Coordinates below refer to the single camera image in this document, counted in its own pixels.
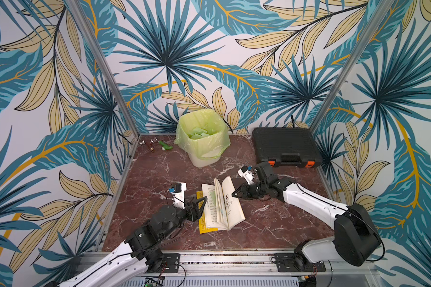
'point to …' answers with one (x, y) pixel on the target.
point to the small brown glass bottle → (152, 147)
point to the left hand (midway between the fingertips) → (202, 200)
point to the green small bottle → (166, 147)
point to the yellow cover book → (222, 210)
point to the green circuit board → (150, 284)
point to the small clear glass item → (143, 142)
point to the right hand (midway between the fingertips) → (233, 194)
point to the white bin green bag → (203, 136)
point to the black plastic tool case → (286, 146)
